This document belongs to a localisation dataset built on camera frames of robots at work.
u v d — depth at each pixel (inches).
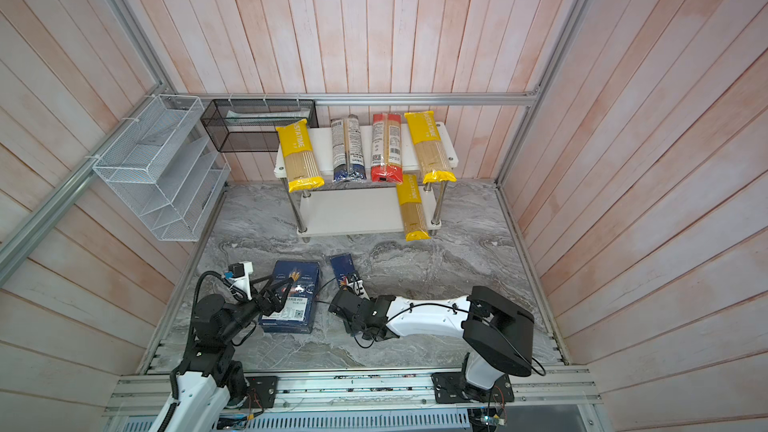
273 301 27.6
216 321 24.1
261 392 28.9
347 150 30.5
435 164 28.9
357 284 29.2
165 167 28.7
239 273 27.2
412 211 39.7
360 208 41.0
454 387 28.3
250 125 41.0
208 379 22.2
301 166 29.2
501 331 17.8
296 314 31.4
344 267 36.5
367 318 23.7
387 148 30.7
